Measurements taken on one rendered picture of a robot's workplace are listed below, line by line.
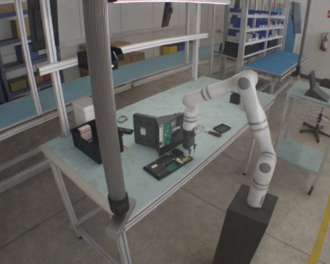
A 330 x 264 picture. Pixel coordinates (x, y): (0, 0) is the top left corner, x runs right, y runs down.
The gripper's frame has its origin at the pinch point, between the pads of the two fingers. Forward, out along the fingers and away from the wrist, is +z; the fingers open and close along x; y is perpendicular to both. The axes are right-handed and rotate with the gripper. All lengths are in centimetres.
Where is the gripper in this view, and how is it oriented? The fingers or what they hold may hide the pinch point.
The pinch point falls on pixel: (191, 155)
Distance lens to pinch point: 140.6
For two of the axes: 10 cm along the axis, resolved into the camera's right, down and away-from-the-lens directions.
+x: -5.6, 4.2, -7.1
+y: -8.3, -2.9, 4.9
